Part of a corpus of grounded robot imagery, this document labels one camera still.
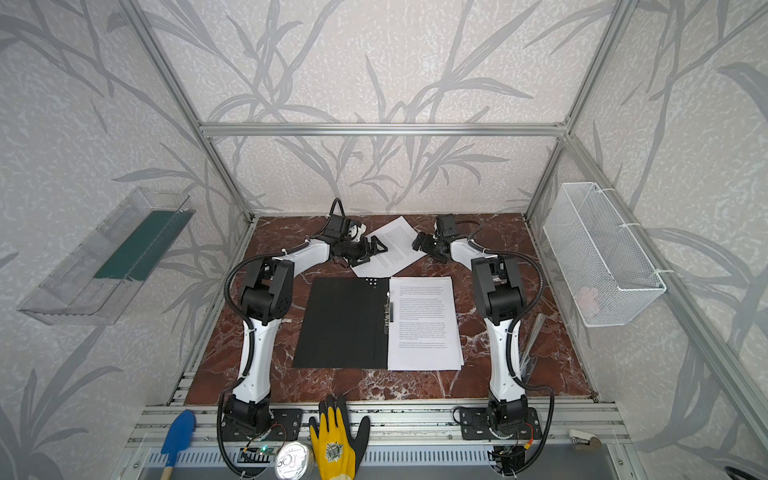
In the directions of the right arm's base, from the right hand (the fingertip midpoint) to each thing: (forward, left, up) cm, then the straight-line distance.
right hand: (423, 238), depth 108 cm
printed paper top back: (-35, +1, -4) cm, 35 cm away
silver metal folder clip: (-28, +12, -3) cm, 30 cm away
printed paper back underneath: (+5, +10, -5) cm, 12 cm away
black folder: (-31, +26, -4) cm, 41 cm away
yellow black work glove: (-63, +23, -1) cm, 67 cm away
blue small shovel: (-60, +62, -3) cm, 87 cm away
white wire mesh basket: (-36, -36, +31) cm, 59 cm away
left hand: (-5, +14, +3) cm, 15 cm away
